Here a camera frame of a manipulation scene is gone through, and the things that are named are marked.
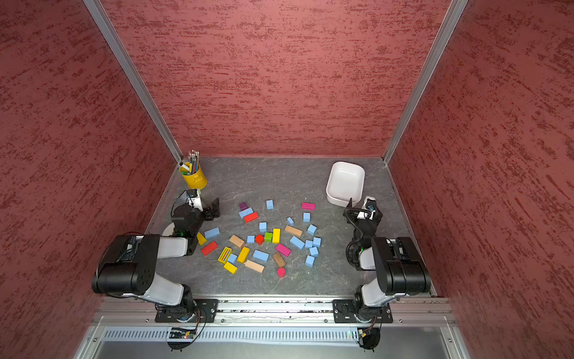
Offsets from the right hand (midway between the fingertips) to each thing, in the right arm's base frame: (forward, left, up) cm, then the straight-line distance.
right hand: (360, 203), depth 90 cm
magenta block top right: (+7, +21, -12) cm, 25 cm away
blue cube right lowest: (-20, +22, -9) cm, 31 cm away
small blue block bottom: (-18, +52, -9) cm, 56 cm away
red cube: (-11, +42, -9) cm, 44 cm away
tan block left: (-12, +51, -7) cm, 53 cm away
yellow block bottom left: (-22, +53, -9) cm, 58 cm away
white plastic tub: (+19, +1, -10) cm, 21 cm away
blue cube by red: (-10, +46, -9) cm, 48 cm away
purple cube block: (+7, +51, -10) cm, 53 cm away
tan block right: (-8, +26, -10) cm, 29 cm away
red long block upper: (+1, +47, -10) cm, 48 cm away
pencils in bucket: (+20, +74, +4) cm, 77 cm away
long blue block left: (-7, +62, -8) cm, 63 cm away
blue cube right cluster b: (-13, +19, -8) cm, 24 cm away
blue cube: (-1, +22, -8) cm, 24 cm away
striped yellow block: (-16, +55, -8) cm, 58 cm away
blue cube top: (+6, +39, -9) cm, 40 cm away
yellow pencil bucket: (+17, +74, +1) cm, 76 cm away
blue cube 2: (-5, +41, -8) cm, 42 cm away
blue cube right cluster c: (-16, +20, -8) cm, 27 cm away
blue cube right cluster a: (-13, +22, -10) cm, 27 cm away
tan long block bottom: (-21, +43, -10) cm, 49 cm away
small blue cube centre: (-3, +29, -9) cm, 31 cm away
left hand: (+4, +65, -2) cm, 65 cm away
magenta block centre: (-14, +32, -11) cm, 37 cm away
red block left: (-14, +62, -9) cm, 64 cm away
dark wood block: (-19, +34, -10) cm, 40 cm away
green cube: (-10, +38, -8) cm, 41 cm away
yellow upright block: (-9, +35, -10) cm, 38 cm away
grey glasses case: (0, +65, +11) cm, 66 cm away
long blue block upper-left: (+2, +50, -8) cm, 50 cm away
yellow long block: (-17, +48, -8) cm, 52 cm away
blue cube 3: (-7, +20, -9) cm, 23 cm away
